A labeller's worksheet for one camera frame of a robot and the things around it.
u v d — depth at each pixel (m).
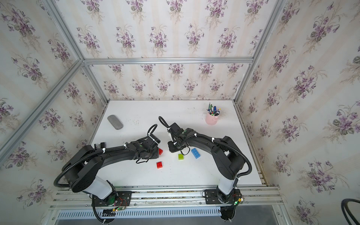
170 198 0.75
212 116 0.97
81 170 0.44
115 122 1.03
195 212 0.70
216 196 0.66
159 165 0.84
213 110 1.01
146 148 0.67
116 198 0.72
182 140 0.63
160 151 0.90
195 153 0.88
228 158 0.46
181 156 0.88
